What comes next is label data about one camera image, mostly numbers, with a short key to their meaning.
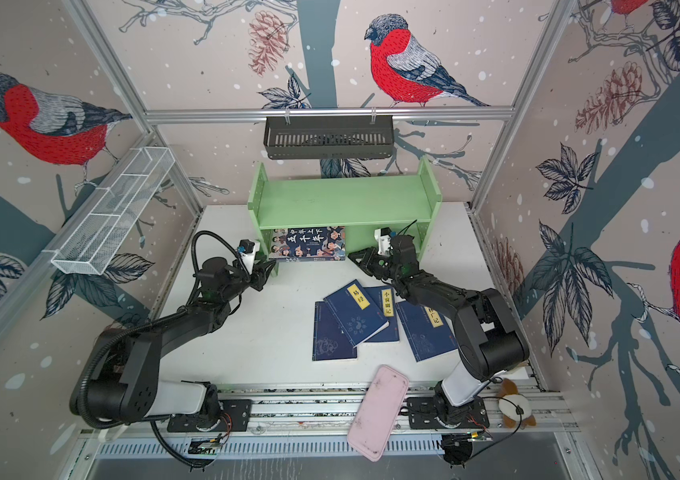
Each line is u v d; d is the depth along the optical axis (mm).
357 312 896
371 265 792
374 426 701
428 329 875
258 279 778
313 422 730
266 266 872
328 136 1067
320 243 908
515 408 715
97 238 724
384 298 931
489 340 458
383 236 846
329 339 856
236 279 749
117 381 427
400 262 713
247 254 761
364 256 815
